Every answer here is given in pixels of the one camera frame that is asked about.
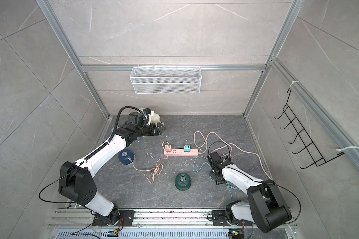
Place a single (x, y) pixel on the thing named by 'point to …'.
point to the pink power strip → (181, 152)
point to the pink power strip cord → (228, 143)
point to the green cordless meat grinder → (183, 181)
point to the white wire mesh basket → (166, 80)
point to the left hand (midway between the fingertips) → (161, 125)
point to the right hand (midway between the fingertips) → (217, 175)
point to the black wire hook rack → (319, 161)
